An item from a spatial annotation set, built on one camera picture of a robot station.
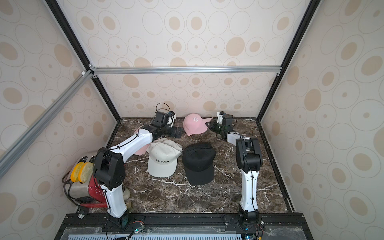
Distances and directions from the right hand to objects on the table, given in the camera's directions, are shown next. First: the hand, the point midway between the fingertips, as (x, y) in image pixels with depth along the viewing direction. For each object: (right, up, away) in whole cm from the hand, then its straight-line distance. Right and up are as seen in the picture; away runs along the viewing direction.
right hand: (203, 124), depth 102 cm
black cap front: (-4, -21, -16) cm, 27 cm away
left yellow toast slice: (-62, -25, -32) cm, 74 cm away
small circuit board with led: (-31, -51, -30) cm, 67 cm away
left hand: (-15, -3, -10) cm, 18 cm away
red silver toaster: (-54, -32, -34) cm, 71 cm away
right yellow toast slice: (-58, -25, -31) cm, 70 cm away
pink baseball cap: (-7, 0, +7) cm, 10 cm away
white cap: (-24, -18, -16) cm, 34 cm away
